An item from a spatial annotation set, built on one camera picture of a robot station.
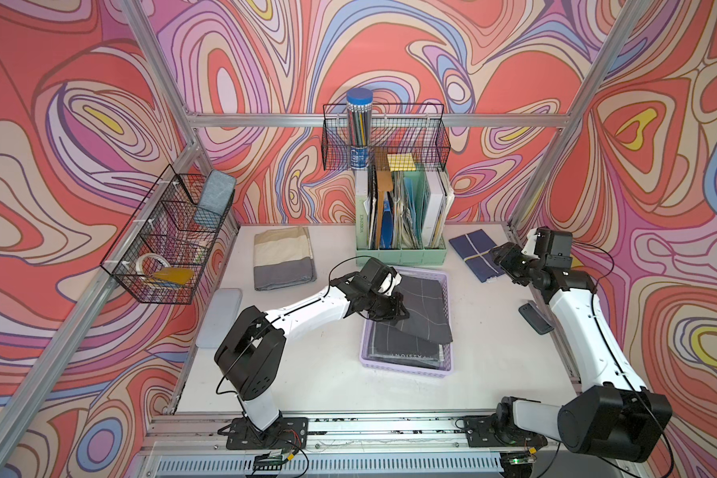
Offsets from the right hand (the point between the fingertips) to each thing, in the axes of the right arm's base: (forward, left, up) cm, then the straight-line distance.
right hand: (496, 262), depth 80 cm
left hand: (-11, +23, -8) cm, 27 cm away
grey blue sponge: (+17, +77, +13) cm, 80 cm away
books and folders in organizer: (+21, +21, 0) cm, 29 cm away
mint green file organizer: (+17, +27, -18) cm, 37 cm away
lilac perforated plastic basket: (+6, +10, -14) cm, 18 cm away
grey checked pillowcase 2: (-13, +29, -19) cm, 37 cm away
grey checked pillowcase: (-3, +18, -14) cm, 23 cm away
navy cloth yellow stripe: (+23, -7, -21) cm, 32 cm away
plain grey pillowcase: (-19, +19, -21) cm, 34 cm away
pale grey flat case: (+3, +83, -22) cm, 86 cm away
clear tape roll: (-7, +87, +12) cm, 88 cm away
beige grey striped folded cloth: (+20, +66, -19) cm, 71 cm away
